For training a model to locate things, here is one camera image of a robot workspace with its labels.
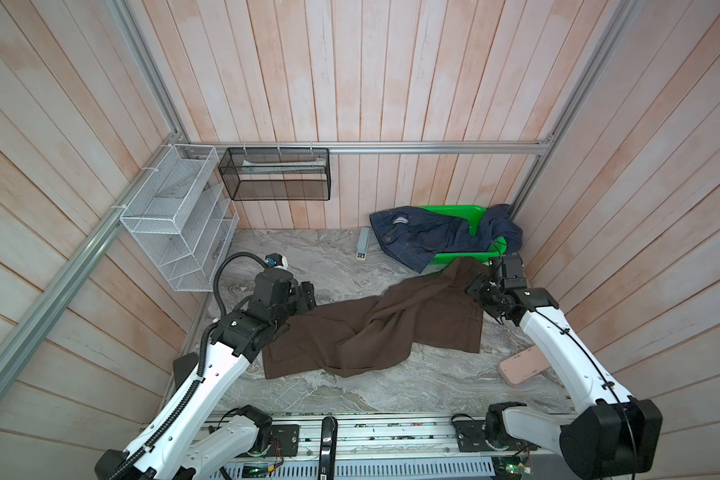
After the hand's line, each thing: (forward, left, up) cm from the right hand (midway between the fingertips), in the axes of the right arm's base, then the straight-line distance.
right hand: (472, 286), depth 83 cm
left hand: (-8, +47, +7) cm, 48 cm away
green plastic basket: (+41, -12, -10) cm, 43 cm away
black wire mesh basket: (+27, +57, +18) cm, 66 cm away
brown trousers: (+2, +8, -14) cm, 16 cm away
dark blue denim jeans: (+29, +13, -9) cm, 33 cm away
